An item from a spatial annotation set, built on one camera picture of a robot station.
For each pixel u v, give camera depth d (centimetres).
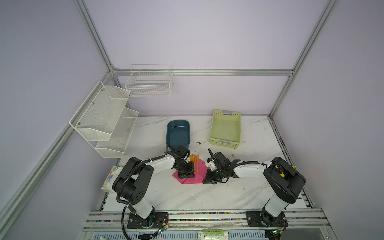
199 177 87
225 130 113
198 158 96
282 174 52
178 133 114
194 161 95
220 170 73
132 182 46
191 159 95
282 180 47
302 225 73
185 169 78
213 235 66
